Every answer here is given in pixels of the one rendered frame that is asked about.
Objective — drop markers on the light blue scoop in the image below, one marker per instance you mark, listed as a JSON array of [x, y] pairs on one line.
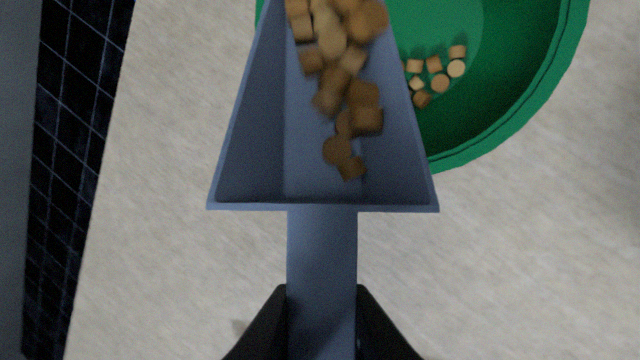
[[272, 160]]

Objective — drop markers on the green bowl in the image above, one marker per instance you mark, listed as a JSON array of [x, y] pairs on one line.
[[518, 51]]

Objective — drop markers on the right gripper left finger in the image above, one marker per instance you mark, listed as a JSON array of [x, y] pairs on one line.
[[265, 337]]

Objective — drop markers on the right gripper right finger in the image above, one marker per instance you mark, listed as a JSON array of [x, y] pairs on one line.
[[377, 337]]

